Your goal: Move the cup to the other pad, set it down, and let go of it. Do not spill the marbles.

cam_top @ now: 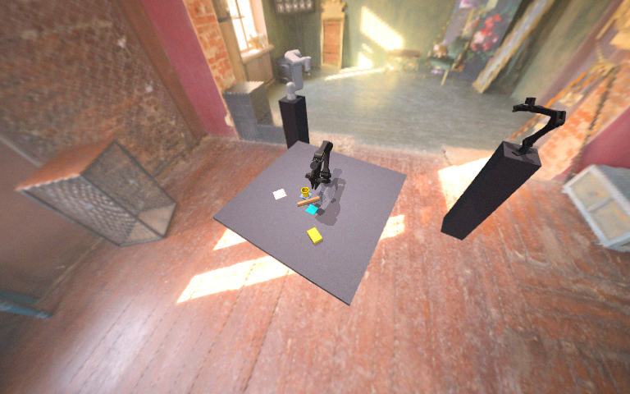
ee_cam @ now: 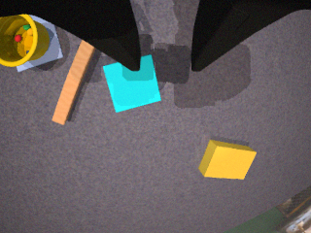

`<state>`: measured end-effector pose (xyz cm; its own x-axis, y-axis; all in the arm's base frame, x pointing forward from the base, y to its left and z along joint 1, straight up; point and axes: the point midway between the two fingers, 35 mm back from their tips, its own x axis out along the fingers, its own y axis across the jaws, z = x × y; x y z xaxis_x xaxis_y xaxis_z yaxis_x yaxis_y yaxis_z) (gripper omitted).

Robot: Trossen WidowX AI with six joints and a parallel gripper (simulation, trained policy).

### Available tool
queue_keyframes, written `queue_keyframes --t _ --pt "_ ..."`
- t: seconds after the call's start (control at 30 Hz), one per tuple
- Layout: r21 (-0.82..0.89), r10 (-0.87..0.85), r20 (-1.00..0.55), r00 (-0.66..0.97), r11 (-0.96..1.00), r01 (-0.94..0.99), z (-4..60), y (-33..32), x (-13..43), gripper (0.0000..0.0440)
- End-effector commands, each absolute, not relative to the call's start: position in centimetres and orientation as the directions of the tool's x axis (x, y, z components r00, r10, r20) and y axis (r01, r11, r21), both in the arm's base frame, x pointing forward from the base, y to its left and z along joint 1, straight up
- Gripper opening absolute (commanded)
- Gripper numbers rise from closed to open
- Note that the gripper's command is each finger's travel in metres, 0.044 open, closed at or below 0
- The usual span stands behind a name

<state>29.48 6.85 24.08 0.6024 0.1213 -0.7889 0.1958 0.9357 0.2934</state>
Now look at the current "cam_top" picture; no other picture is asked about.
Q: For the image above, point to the white flat square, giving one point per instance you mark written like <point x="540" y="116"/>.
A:
<point x="279" y="194"/>

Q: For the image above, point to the yellow rectangular block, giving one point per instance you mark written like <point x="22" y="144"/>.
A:
<point x="314" y="235"/>

